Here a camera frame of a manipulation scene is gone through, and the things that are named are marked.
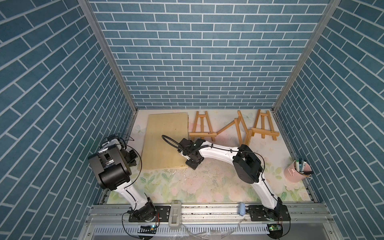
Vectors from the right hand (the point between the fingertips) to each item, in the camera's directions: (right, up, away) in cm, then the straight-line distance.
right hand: (193, 163), depth 92 cm
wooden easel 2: (+47, +20, +10) cm, 52 cm away
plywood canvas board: (-16, +19, -14) cm, 29 cm away
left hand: (-35, +2, -1) cm, 35 cm away
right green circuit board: (+41, -27, -20) cm, 53 cm away
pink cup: (+56, -1, -13) cm, 57 cm away
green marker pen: (+57, +2, -11) cm, 58 cm away
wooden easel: (+5, +18, +10) cm, 21 cm away
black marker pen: (+61, -1, -13) cm, 62 cm away
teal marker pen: (+60, +2, -11) cm, 61 cm away
